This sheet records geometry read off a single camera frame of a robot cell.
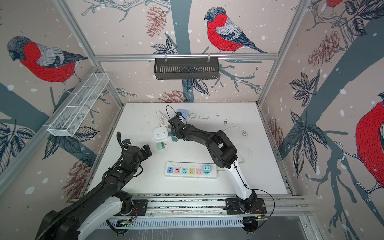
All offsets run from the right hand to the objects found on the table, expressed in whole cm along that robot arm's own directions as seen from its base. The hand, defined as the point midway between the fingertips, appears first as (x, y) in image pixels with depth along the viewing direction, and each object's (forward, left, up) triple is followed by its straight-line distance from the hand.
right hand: (177, 129), depth 101 cm
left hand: (-19, +17, +7) cm, 26 cm away
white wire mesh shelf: (-7, +49, +29) cm, 58 cm away
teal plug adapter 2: (-7, +2, -2) cm, 7 cm away
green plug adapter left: (-12, +10, -2) cm, 16 cm away
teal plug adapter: (-28, -20, +2) cm, 34 cm away
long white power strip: (-27, -12, -2) cm, 30 cm away
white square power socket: (-2, +12, -1) cm, 12 cm away
